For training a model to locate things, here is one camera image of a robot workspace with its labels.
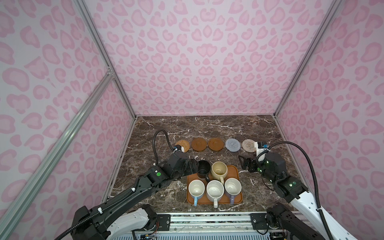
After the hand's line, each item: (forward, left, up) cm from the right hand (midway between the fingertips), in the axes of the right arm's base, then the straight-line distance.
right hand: (246, 155), depth 75 cm
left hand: (-4, +26, -2) cm, 26 cm away
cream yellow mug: (0, +12, -18) cm, 22 cm away
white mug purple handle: (-10, +5, -18) cm, 21 cm away
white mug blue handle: (-11, +25, -17) cm, 32 cm away
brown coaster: (+19, +24, -19) cm, 36 cm away
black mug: (-1, +21, -14) cm, 25 cm away
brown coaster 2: (+19, +13, -20) cm, 31 cm away
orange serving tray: (-17, +21, -18) cm, 32 cm away
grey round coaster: (+18, +2, -19) cm, 26 cm away
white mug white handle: (-12, +15, -18) cm, 26 cm away
